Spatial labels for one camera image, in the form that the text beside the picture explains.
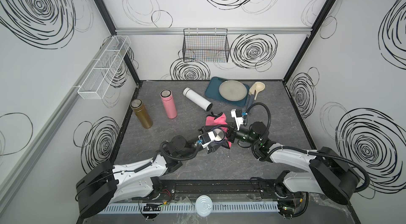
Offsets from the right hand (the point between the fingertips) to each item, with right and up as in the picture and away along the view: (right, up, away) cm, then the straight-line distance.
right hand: (218, 128), depth 73 cm
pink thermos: (-27, +15, +11) cm, 33 cm away
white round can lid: (-7, -31, -8) cm, 33 cm away
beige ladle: (+33, +22, +41) cm, 57 cm away
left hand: (+1, +1, -9) cm, 9 cm away
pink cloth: (+1, +4, -1) cm, 4 cm away
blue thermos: (0, 0, -13) cm, 13 cm away
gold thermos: (-41, +10, +7) cm, 43 cm away
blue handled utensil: (+24, +10, +32) cm, 42 cm away
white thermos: (-11, +13, +32) cm, 36 cm away
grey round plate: (+14, +19, +40) cm, 47 cm away
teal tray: (-1, +19, +42) cm, 46 cm away
